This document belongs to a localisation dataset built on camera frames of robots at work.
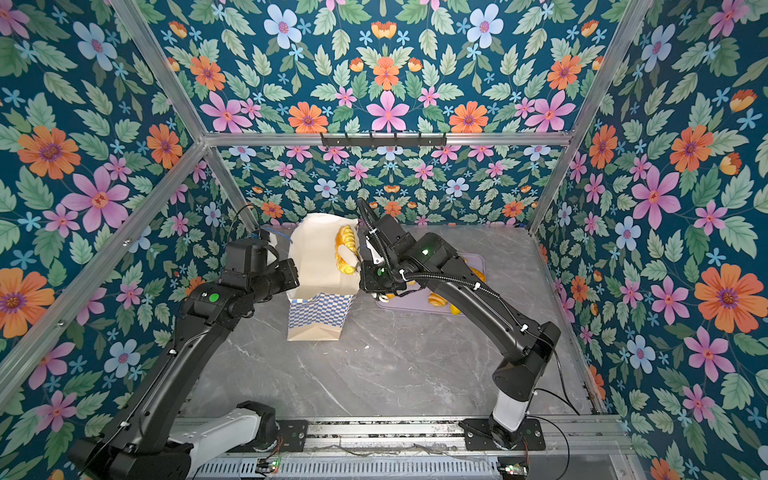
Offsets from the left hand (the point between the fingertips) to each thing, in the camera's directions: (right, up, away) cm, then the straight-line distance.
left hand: (301, 261), depth 71 cm
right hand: (+15, -5, -3) cm, 16 cm away
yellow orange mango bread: (+41, -16, +22) cm, 49 cm away
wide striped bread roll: (+36, -13, +24) cm, 45 cm away
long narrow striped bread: (+9, +6, +6) cm, 13 cm away
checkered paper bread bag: (+3, -12, +3) cm, 12 cm away
